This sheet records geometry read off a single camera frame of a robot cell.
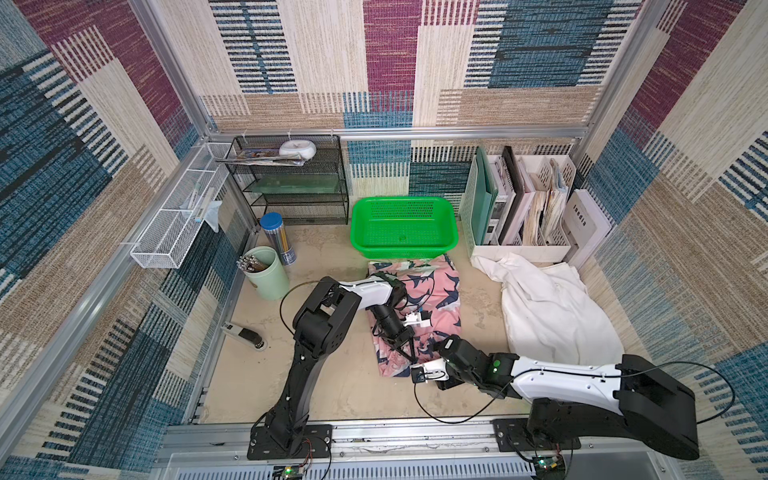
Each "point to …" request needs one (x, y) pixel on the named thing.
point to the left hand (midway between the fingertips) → (410, 356)
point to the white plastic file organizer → (517, 204)
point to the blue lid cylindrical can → (273, 225)
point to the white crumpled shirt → (550, 313)
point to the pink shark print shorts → (432, 285)
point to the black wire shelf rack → (292, 180)
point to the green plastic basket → (403, 227)
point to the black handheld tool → (245, 336)
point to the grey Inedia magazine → (586, 227)
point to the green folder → (484, 198)
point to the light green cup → (270, 283)
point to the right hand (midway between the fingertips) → (433, 349)
